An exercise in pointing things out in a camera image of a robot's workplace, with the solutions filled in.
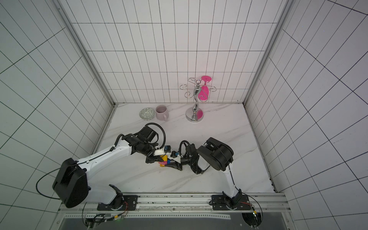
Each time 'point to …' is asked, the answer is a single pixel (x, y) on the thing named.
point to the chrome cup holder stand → (196, 114)
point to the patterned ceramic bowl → (146, 113)
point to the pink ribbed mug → (162, 113)
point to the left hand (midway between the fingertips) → (158, 158)
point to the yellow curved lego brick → (165, 157)
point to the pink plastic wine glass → (203, 95)
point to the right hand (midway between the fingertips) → (168, 157)
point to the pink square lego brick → (165, 163)
